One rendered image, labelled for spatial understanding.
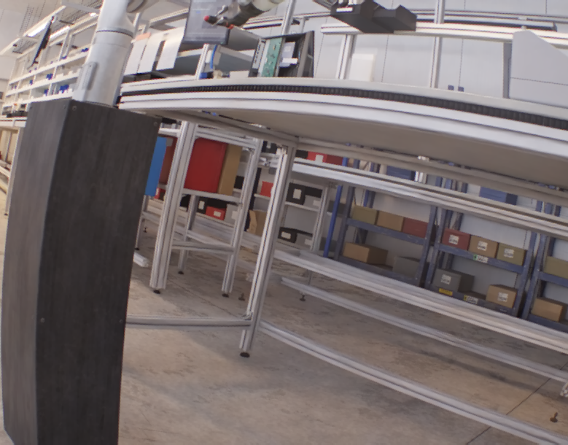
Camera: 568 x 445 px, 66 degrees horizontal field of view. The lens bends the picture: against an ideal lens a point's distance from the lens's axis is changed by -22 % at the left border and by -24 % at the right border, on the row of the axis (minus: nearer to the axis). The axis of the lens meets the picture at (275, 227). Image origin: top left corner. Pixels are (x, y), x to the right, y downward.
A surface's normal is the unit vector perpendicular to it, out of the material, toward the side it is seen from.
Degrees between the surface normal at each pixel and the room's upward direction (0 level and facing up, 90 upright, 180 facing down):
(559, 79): 90
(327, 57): 90
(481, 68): 90
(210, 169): 90
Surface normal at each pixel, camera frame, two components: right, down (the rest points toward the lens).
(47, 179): -0.63, -0.07
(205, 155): 0.67, 0.20
